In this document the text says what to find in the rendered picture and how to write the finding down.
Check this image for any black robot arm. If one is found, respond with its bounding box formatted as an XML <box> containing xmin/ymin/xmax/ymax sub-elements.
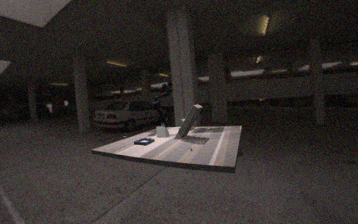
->
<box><xmin>153</xmin><ymin>83</ymin><xmax>172</xmax><ymax>128</ymax></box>

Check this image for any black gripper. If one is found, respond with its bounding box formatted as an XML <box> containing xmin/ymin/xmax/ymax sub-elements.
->
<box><xmin>160</xmin><ymin>81</ymin><xmax>172</xmax><ymax>93</ymax></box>

